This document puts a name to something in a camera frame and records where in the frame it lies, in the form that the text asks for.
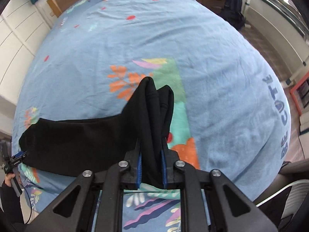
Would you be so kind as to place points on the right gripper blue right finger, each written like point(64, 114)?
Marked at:
point(168, 159)

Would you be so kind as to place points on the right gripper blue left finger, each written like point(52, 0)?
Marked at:
point(133, 175)

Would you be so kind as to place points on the black pants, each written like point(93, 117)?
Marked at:
point(69, 147)

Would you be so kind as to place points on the left hand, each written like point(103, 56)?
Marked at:
point(10, 176)

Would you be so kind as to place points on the blue patterned bed sheet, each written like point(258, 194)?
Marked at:
point(230, 126)

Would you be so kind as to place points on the white chair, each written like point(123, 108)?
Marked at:
point(288, 207)

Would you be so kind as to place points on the white wardrobe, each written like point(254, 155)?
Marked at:
point(22, 31)

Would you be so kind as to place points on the dark bag on floor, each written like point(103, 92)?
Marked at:
point(231, 12)

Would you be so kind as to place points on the red frame shelf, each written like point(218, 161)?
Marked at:
point(299, 95)

